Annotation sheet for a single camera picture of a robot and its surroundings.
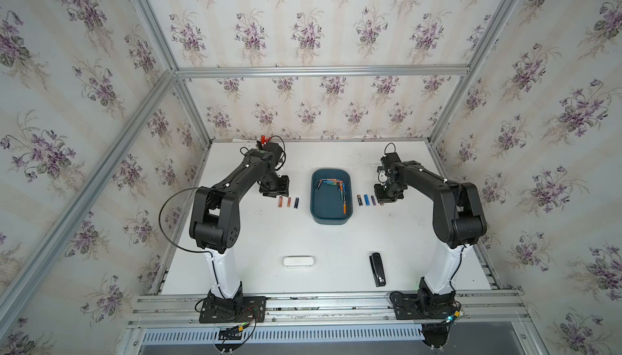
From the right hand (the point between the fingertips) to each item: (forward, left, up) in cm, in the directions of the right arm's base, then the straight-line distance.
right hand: (383, 199), depth 97 cm
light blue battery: (0, +6, -1) cm, 7 cm away
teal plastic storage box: (+2, +22, -1) cm, 22 cm away
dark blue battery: (-1, +36, -1) cm, 36 cm away
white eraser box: (-26, +33, +2) cm, 42 cm away
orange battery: (-1, +42, -1) cm, 42 cm away
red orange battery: (-1, +39, -1) cm, 39 cm away
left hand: (-2, +40, +6) cm, 40 cm away
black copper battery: (0, +10, -1) cm, 10 cm away
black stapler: (-28, +7, +2) cm, 29 cm away
